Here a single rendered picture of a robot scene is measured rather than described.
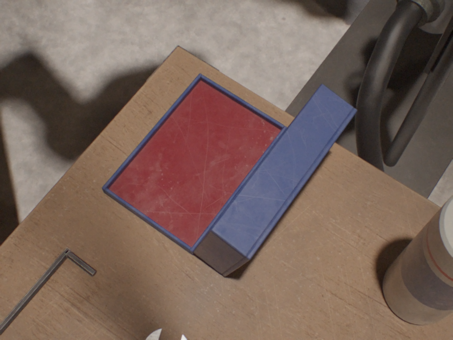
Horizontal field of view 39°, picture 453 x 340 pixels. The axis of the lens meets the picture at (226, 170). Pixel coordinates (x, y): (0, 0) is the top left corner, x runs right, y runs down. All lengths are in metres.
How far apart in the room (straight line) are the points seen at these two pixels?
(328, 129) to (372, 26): 0.81
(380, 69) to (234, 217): 0.33
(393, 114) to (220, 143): 0.63
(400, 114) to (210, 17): 0.42
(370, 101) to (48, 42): 0.75
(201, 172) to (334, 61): 0.68
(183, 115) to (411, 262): 0.28
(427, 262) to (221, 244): 0.16
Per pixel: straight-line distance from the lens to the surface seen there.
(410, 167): 1.19
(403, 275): 0.55
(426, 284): 0.51
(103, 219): 0.63
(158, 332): 0.59
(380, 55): 0.77
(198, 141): 0.65
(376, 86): 0.77
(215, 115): 0.66
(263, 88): 1.23
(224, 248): 0.51
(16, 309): 0.62
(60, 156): 1.20
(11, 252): 0.64
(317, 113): 0.54
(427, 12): 0.81
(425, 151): 1.21
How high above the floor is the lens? 1.06
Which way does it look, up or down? 66 degrees down
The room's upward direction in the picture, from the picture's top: straight up
